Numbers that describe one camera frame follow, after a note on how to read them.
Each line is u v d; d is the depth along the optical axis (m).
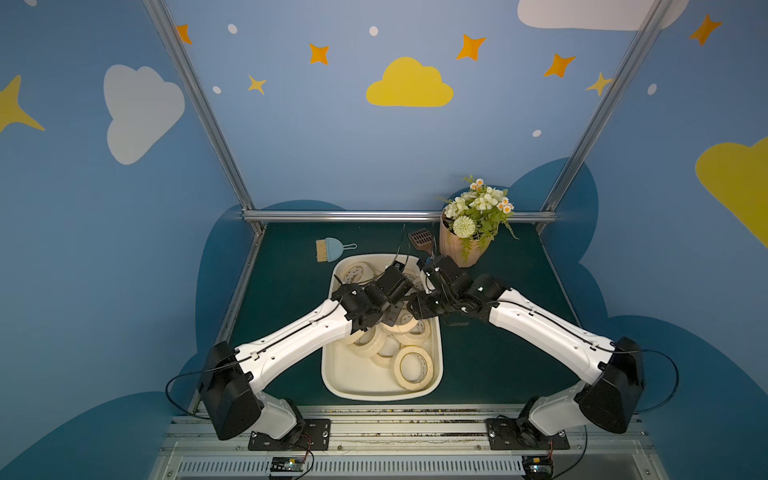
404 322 0.73
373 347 0.82
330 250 1.15
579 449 0.73
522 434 0.67
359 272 1.01
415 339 0.85
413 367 0.85
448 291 0.60
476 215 0.88
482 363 0.79
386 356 0.85
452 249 1.01
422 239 1.15
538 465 0.72
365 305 0.54
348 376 0.83
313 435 0.75
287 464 0.72
